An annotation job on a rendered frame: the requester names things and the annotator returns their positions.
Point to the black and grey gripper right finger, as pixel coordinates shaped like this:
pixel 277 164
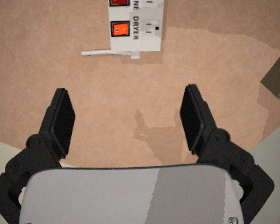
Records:
pixel 212 145

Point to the white power strip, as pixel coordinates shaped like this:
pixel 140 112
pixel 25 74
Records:
pixel 135 25

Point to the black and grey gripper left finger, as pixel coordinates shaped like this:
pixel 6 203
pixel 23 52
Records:
pixel 43 150

